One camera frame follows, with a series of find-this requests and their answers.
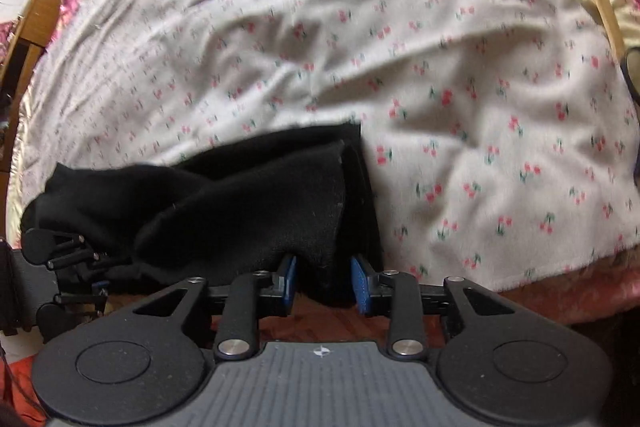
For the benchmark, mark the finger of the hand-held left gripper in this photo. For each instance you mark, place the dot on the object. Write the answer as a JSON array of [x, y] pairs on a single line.
[[80, 257], [90, 294]]

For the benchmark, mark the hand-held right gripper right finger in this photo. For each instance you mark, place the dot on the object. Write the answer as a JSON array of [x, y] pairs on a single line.
[[361, 284]]

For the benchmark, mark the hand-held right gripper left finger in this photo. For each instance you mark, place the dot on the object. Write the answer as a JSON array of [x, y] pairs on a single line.
[[289, 282]]

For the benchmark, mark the black pants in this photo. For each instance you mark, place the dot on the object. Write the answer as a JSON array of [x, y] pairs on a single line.
[[225, 217]]

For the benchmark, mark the orange dotted blanket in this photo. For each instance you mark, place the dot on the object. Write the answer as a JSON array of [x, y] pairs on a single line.
[[17, 382]]

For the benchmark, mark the cherry print bedsheet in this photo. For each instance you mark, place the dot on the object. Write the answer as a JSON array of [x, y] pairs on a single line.
[[400, 57]]

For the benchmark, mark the wooden television cabinet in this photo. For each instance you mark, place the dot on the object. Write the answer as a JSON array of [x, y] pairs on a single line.
[[42, 12]]

